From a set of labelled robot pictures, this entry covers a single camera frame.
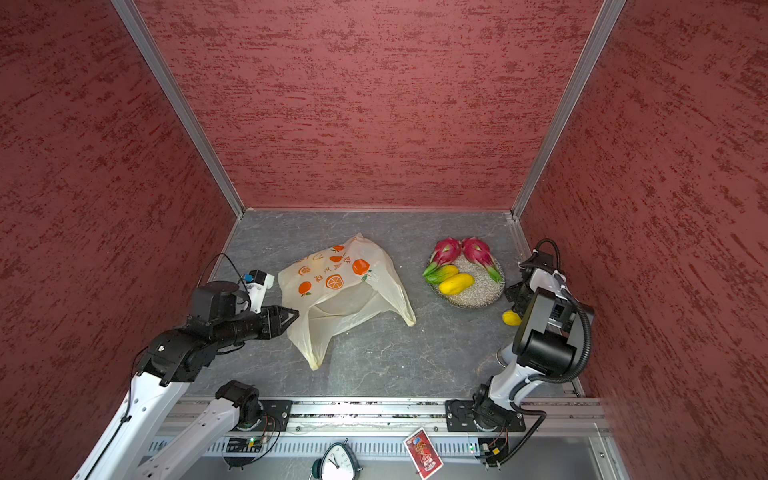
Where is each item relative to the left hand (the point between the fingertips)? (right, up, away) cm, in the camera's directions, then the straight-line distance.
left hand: (291, 322), depth 69 cm
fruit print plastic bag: (+11, +8, +20) cm, 24 cm away
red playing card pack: (+31, -30, -1) cm, 44 cm away
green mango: (+38, +8, +28) cm, 48 cm away
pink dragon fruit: (+42, +15, +30) cm, 54 cm away
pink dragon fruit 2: (+53, +16, +29) cm, 62 cm away
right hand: (+62, -2, +21) cm, 66 cm away
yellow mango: (+45, +5, +25) cm, 52 cm away
